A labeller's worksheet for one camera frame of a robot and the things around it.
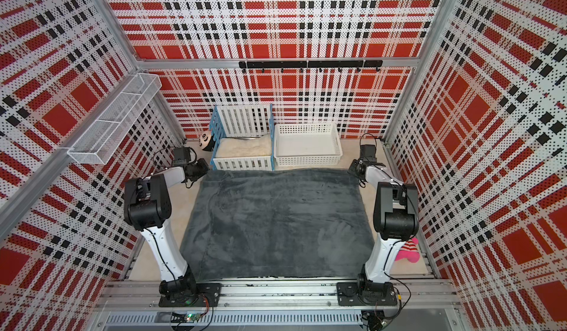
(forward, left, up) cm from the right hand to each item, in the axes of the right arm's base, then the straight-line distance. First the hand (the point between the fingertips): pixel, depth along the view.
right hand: (358, 167), depth 100 cm
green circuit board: (-56, +62, -4) cm, 83 cm away
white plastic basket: (+23, +23, -9) cm, 34 cm away
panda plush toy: (+17, +75, +1) cm, 77 cm away
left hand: (+4, +70, -3) cm, 70 cm away
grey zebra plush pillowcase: (-24, +37, -6) cm, 45 cm away
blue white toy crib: (+29, +60, -9) cm, 67 cm away
